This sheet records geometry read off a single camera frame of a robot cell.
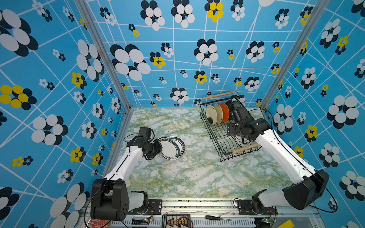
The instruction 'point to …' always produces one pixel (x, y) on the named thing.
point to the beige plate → (219, 113)
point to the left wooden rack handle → (231, 93)
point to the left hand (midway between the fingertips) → (164, 147)
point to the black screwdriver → (216, 218)
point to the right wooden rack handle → (245, 148)
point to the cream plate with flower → (211, 112)
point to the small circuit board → (144, 221)
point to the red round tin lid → (97, 223)
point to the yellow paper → (287, 224)
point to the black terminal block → (176, 221)
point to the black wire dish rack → (227, 146)
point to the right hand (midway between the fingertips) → (237, 128)
